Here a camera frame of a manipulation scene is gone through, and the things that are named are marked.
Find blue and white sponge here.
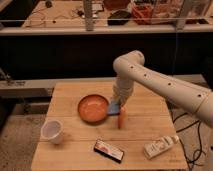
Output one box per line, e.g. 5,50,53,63
107,101,120,115

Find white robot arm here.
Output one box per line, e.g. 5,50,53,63
113,50,213,129

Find orange carrot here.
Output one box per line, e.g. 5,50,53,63
118,107,126,129

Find orange bowl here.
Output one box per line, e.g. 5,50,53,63
77,94,109,123

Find black and red box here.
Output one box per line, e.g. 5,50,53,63
93,139,124,163

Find wooden table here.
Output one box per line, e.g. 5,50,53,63
31,81,187,171

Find black bag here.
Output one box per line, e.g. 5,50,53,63
107,10,131,26

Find orange crate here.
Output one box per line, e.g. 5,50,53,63
131,5,152,25

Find black floor cables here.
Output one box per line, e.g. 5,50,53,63
172,111,210,171

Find grey vertical post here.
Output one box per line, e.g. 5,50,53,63
83,0,93,31

